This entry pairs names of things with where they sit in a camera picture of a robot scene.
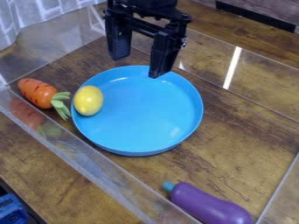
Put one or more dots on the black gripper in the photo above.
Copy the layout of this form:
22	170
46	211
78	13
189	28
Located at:
155	18

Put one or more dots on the blue round tray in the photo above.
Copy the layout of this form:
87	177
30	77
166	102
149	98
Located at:
149	114

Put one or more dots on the purple toy eggplant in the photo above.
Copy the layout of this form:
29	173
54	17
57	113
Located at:
206	207

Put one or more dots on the yellow toy lemon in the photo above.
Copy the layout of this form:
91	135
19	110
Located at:
89	100

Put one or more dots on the white patterned curtain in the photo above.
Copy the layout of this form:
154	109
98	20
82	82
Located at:
21	13

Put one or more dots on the orange toy carrot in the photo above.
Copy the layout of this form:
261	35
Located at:
45	96

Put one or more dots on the blue plastic crate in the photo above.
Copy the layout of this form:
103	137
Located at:
13	212

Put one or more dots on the clear acrylic triangle bracket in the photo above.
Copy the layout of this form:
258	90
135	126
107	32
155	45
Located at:
97	21

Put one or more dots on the clear acrylic barrier wall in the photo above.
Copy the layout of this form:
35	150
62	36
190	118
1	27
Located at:
69	181

